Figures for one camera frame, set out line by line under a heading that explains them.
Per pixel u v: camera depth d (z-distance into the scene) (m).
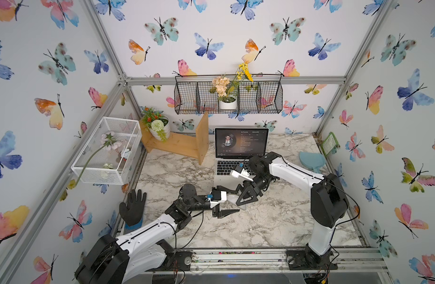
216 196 0.59
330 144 1.10
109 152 0.74
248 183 0.68
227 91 0.86
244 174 0.69
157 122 0.94
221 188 0.67
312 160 1.09
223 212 0.64
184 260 0.74
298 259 0.74
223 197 0.58
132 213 0.85
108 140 0.72
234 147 1.03
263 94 0.99
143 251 0.48
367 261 0.75
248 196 0.65
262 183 0.68
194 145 1.06
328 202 0.48
